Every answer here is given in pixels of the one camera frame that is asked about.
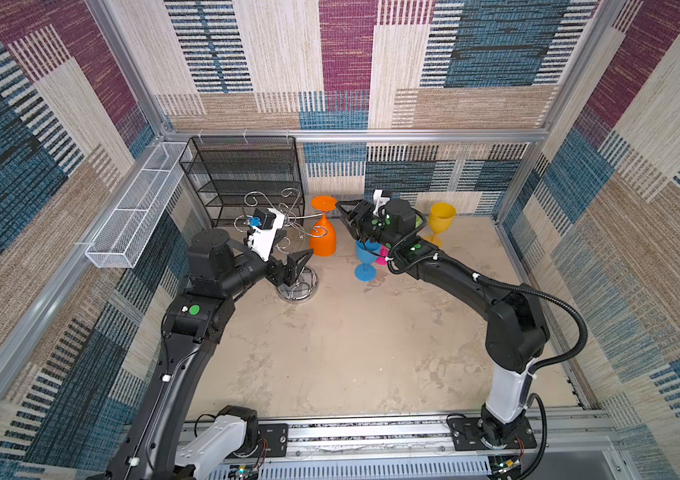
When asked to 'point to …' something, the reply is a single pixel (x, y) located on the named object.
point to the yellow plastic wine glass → (441, 218)
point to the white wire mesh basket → (139, 206)
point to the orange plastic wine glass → (323, 237)
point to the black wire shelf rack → (233, 177)
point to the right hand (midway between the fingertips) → (334, 212)
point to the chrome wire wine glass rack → (307, 286)
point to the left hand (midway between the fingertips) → (297, 237)
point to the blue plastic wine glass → (365, 271)
